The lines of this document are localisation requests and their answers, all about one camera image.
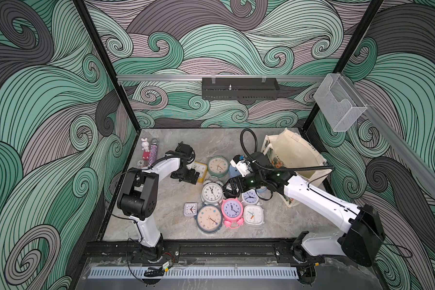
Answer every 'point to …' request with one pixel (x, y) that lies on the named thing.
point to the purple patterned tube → (153, 151)
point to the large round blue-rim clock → (209, 218)
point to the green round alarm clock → (218, 166)
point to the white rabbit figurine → (145, 145)
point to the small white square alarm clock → (190, 209)
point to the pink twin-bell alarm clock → (232, 210)
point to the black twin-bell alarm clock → (232, 188)
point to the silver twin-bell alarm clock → (212, 191)
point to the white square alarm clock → (253, 215)
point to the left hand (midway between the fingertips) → (187, 176)
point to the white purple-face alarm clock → (250, 197)
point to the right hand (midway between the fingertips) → (228, 187)
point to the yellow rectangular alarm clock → (202, 168)
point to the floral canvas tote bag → (298, 154)
